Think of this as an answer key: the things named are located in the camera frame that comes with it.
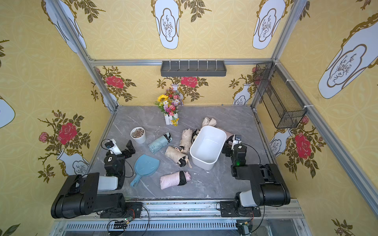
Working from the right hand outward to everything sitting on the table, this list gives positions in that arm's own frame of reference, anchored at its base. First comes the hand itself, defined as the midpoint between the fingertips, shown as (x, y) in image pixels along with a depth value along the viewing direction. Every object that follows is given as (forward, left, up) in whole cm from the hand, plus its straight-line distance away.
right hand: (236, 143), depth 93 cm
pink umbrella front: (-24, +36, 0) cm, 43 cm away
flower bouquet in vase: (+22, +44, +12) cm, 51 cm away
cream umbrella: (+1, +32, 0) cm, 32 cm away
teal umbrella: (-4, +50, 0) cm, 50 cm away
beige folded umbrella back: (+14, +19, +3) cm, 24 cm away
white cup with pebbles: (+2, +63, +3) cm, 63 cm away
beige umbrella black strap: (-11, +36, +1) cm, 37 cm away
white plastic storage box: (0, +18, -6) cm, 20 cm away
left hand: (-7, +72, +6) cm, 73 cm away
